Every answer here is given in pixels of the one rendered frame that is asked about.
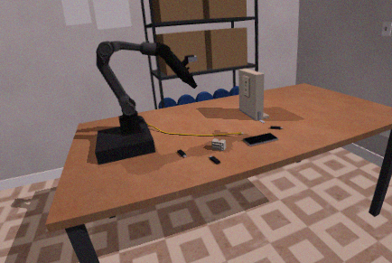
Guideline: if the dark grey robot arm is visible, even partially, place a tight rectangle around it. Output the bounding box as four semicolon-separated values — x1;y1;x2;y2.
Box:
96;41;181;136

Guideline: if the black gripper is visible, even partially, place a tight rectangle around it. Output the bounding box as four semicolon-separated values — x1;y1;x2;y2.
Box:
173;62;197;89

